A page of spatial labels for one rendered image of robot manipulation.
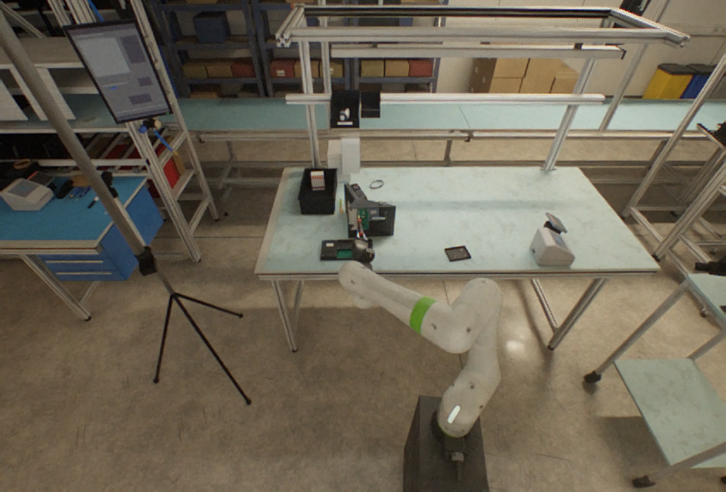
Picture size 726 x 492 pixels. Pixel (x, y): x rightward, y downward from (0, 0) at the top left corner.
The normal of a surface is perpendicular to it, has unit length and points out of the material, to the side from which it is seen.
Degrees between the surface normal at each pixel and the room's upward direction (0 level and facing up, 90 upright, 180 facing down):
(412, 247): 0
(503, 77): 90
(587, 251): 0
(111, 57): 101
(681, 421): 0
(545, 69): 90
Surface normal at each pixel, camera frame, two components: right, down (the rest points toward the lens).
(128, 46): 0.42, 0.74
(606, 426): 0.00, -0.74
